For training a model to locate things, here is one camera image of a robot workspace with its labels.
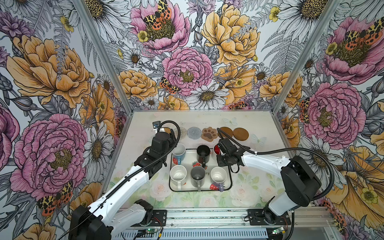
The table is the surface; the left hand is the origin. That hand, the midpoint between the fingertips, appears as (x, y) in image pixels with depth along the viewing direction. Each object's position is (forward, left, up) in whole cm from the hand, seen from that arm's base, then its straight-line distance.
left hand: (168, 137), depth 79 cm
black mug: (0, -19, -17) cm, 26 cm away
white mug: (-12, -4, -20) cm, 24 cm away
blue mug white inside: (-3, -4, -11) cm, 12 cm away
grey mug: (-13, -15, -20) cm, 28 cm away
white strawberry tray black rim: (-3, -11, -21) cm, 24 cm away
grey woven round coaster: (+19, -13, -22) cm, 32 cm away
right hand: (-7, -29, -18) cm, 35 cm away
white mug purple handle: (-13, -27, -20) cm, 36 cm away
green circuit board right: (-39, -52, -21) cm, 69 cm away
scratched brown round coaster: (+22, -38, -23) cm, 49 cm away
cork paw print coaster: (+18, -24, -21) cm, 37 cm away
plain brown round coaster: (+18, -47, -23) cm, 55 cm away
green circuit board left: (-38, +7, -21) cm, 44 cm away
